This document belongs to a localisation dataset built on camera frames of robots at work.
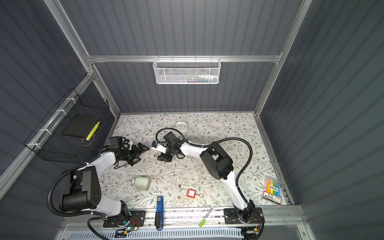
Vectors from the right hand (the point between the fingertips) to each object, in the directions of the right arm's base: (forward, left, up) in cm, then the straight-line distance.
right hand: (162, 156), depth 95 cm
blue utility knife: (-34, -3, 0) cm, 34 cm away
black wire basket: (-10, +41, +34) cm, 55 cm away
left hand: (0, +10, +5) cm, 11 cm away
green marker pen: (-35, -26, -2) cm, 43 cm away
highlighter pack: (-21, -64, -1) cm, 67 cm away
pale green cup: (-19, +7, +7) cm, 22 cm away
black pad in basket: (+1, +37, +30) cm, 47 cm away
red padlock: (-23, -19, 0) cm, 30 cm away
